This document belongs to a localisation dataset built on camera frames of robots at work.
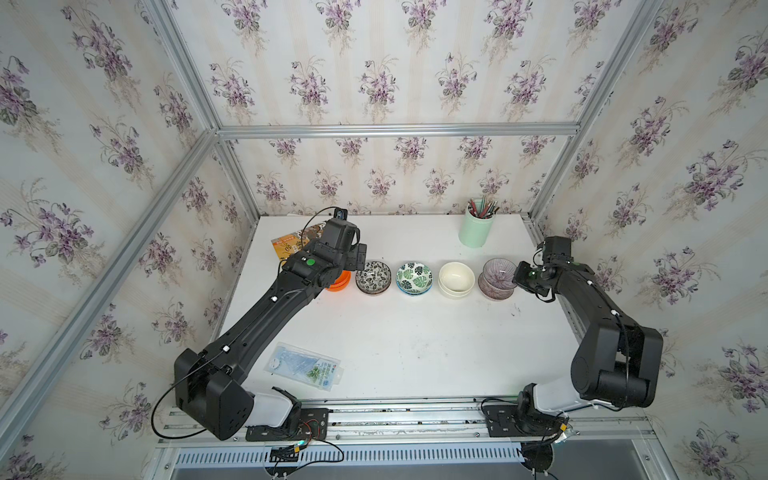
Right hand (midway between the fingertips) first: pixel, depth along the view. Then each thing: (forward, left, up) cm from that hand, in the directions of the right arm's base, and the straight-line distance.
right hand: (519, 278), depth 90 cm
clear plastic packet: (-25, +64, -9) cm, 69 cm away
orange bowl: (-2, +56, -3) cm, 56 cm away
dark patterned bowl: (+3, +45, -7) cm, 46 cm away
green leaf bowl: (+3, +32, -7) cm, 33 cm away
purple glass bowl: (+1, +6, -3) cm, 7 cm away
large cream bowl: (+2, +18, -5) cm, 19 cm away
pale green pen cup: (+20, +10, +1) cm, 22 cm away
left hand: (-2, +51, +15) cm, 53 cm away
